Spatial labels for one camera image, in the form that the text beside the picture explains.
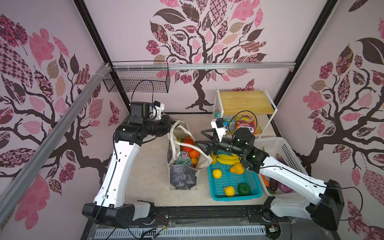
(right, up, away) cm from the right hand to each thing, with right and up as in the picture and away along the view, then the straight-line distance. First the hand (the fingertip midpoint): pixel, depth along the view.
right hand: (200, 135), depth 64 cm
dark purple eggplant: (+52, -17, +28) cm, 61 cm away
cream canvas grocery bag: (-8, -21, +7) cm, 24 cm away
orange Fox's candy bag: (+29, +7, +26) cm, 40 cm away
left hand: (-10, +4, +2) cm, 11 cm away
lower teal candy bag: (+19, +7, +26) cm, 32 cm away
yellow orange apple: (-3, -16, +18) cm, 24 cm away
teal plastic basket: (+28, -25, +18) cm, 42 cm away
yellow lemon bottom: (+16, -30, +13) cm, 36 cm away
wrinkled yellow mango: (+9, -15, +25) cm, 31 cm away
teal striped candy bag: (-9, -14, +20) cm, 26 cm away
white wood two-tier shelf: (+16, +15, +16) cm, 27 cm away
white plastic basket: (+49, -10, +32) cm, 59 cm away
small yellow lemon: (+10, -23, +20) cm, 32 cm away
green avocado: (+24, -30, +14) cm, 41 cm away
